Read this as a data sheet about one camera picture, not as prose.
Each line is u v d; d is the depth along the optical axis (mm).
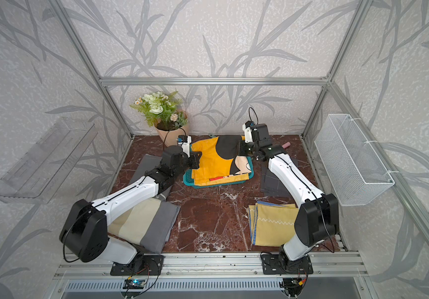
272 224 844
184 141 732
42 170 680
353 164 610
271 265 732
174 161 639
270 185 966
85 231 423
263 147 622
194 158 789
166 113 938
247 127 750
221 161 845
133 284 706
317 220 434
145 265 711
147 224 829
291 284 708
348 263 759
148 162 1072
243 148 738
